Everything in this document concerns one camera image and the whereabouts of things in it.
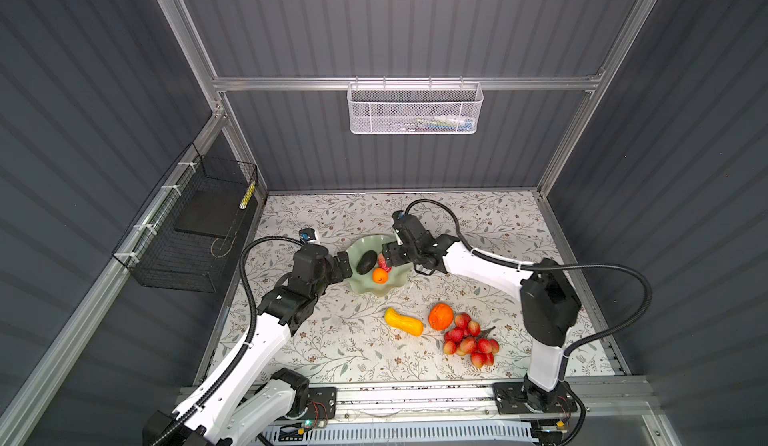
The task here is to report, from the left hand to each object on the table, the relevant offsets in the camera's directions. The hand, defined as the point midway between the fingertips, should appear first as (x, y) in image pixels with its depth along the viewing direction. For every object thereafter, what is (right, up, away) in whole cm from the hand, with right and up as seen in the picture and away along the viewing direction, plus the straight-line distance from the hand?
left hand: (332, 257), depth 78 cm
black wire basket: (-35, +5, -7) cm, 37 cm away
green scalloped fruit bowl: (+18, -8, +15) cm, 25 cm away
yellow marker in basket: (-24, +14, +2) cm, 28 cm away
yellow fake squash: (+21, -20, +4) cm, 29 cm away
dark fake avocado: (+8, -4, +18) cm, 20 cm away
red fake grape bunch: (+35, -21, -1) cm, 41 cm away
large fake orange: (+30, -17, +4) cm, 35 cm away
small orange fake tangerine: (+12, -8, +16) cm, 21 cm away
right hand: (+17, 0, +12) cm, 21 cm away
